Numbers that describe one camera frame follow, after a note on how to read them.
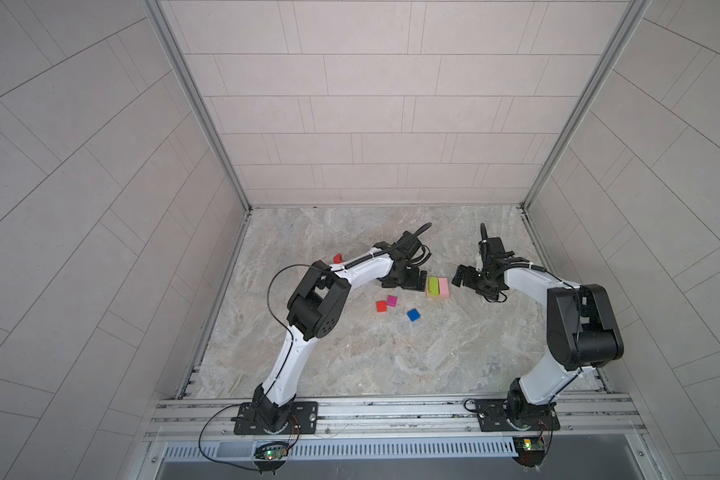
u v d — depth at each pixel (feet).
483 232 2.66
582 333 1.52
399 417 2.37
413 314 2.91
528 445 2.25
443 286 3.00
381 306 2.98
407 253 2.56
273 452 2.11
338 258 3.26
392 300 3.00
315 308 1.77
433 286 3.02
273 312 1.76
